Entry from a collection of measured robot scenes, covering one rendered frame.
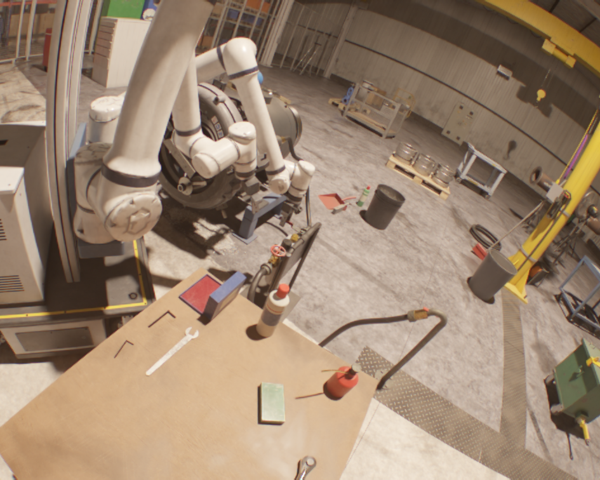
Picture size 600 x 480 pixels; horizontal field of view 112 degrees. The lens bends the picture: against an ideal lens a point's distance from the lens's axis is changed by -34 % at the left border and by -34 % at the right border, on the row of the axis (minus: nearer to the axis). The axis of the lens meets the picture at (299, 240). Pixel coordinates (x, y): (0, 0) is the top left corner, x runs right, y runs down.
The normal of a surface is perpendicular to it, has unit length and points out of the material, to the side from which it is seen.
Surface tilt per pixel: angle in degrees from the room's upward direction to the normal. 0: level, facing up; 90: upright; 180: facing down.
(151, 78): 84
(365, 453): 0
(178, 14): 84
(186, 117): 99
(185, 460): 0
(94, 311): 0
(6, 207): 90
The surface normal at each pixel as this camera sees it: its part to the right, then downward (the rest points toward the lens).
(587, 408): -0.36, 0.44
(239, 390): 0.33, -0.76
